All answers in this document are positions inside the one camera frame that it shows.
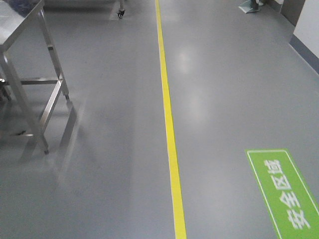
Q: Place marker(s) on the steel rack on castors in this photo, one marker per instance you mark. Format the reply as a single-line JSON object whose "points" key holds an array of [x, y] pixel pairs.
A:
{"points": [[121, 12]]}

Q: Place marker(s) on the blue plastic bin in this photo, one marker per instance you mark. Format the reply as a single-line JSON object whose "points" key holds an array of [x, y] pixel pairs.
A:
{"points": [[25, 6]]}

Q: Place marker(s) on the pale green sheet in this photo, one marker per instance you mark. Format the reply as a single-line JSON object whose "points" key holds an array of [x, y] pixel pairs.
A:
{"points": [[249, 7]]}

